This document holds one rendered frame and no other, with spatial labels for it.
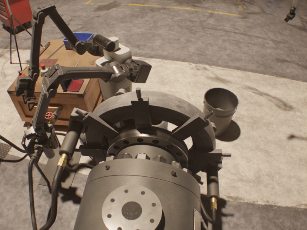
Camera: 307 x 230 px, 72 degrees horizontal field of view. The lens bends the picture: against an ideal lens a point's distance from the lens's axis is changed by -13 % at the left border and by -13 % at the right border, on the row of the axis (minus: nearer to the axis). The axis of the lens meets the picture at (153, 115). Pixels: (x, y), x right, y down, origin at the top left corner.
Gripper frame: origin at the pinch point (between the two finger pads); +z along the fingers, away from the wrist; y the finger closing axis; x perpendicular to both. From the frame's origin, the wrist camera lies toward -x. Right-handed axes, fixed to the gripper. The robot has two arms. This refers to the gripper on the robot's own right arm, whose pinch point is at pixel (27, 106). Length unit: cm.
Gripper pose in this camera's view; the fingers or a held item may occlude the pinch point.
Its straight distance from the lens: 172.8
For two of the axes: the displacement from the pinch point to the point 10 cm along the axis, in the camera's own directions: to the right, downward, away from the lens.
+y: 6.9, 5.1, -5.1
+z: -3.6, 8.5, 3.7
